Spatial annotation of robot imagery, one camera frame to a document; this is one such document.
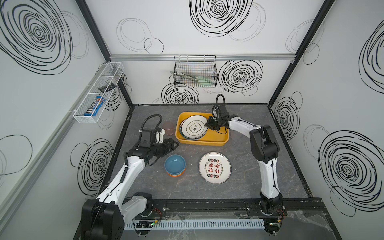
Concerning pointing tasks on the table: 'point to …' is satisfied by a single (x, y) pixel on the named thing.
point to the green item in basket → (205, 81)
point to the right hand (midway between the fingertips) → (202, 124)
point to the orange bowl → (177, 175)
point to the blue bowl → (175, 164)
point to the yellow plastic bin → (212, 137)
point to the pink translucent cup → (169, 128)
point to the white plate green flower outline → (193, 127)
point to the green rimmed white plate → (193, 127)
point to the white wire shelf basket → (111, 72)
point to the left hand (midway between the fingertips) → (176, 146)
